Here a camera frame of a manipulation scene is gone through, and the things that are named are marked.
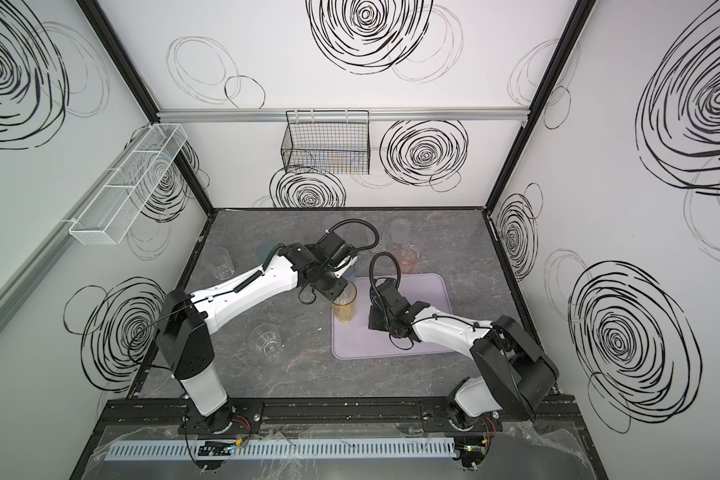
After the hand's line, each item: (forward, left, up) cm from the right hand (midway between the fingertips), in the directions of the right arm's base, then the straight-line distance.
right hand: (369, 320), depth 88 cm
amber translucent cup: (+2, +7, +6) cm, 10 cm away
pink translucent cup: (+20, -12, +5) cm, 24 cm away
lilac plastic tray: (-5, +4, -2) cm, 7 cm away
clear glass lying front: (-6, +30, -2) cm, 31 cm away
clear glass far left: (+21, +53, 0) cm, 56 cm away
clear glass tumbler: (+34, -11, +2) cm, 36 cm away
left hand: (+6, +8, +11) cm, 15 cm away
